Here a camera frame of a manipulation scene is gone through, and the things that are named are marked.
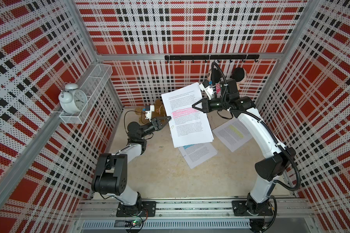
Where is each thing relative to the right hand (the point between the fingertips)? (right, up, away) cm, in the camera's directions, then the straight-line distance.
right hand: (196, 105), depth 71 cm
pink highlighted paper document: (-4, -10, +2) cm, 11 cm away
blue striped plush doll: (+29, +23, +22) cm, 44 cm away
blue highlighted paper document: (+2, -30, +24) cm, 38 cm away
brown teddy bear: (-19, -3, +5) cm, 20 cm away
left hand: (-12, -6, +5) cm, 15 cm away
